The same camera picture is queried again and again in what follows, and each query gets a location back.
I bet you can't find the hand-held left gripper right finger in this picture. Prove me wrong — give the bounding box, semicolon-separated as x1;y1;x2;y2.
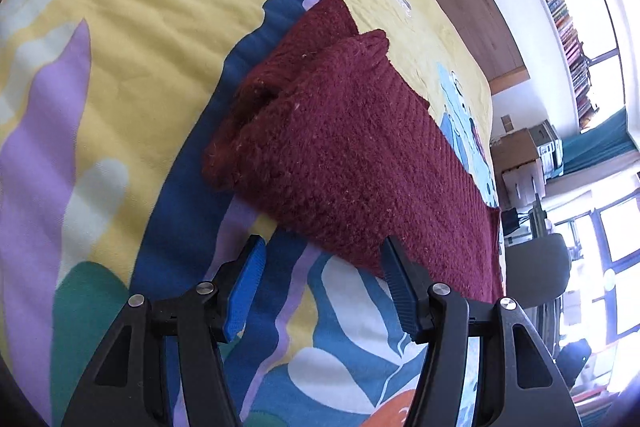
379;235;584;427

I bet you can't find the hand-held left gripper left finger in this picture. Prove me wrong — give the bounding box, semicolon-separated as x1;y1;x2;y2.
61;234;267;427

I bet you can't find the maroon knit sweater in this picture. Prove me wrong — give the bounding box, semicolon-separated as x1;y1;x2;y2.
202;0;507;307

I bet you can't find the grey office chair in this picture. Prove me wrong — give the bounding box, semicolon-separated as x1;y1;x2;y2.
502;232;572;309

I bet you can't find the wooden drawer cabinet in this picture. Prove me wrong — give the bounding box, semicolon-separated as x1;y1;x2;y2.
491;129;547;208

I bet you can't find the window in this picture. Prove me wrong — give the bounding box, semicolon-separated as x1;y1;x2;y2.
549;194;640;340

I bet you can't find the white printer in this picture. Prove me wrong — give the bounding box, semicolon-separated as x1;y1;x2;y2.
529;119;564;181

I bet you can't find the teal curtain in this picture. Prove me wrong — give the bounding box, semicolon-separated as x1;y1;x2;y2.
561;106;637;181

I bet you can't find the yellow printed dinosaur duvet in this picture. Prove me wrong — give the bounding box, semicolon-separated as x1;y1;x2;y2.
0;0;502;427

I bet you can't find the row of books on shelf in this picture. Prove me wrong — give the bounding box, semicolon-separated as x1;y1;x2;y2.
482;0;599;128

